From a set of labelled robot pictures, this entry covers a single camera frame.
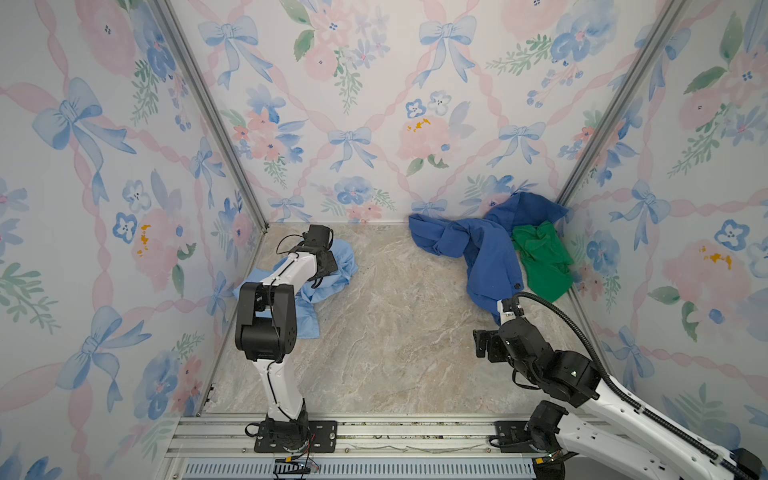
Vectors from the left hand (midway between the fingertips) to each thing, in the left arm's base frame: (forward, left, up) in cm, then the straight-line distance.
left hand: (326, 263), depth 99 cm
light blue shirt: (-17, +4, -5) cm, 18 cm away
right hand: (-27, -47, +7) cm, 54 cm away
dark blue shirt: (-3, -55, +1) cm, 55 cm away
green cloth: (+7, -77, -4) cm, 78 cm away
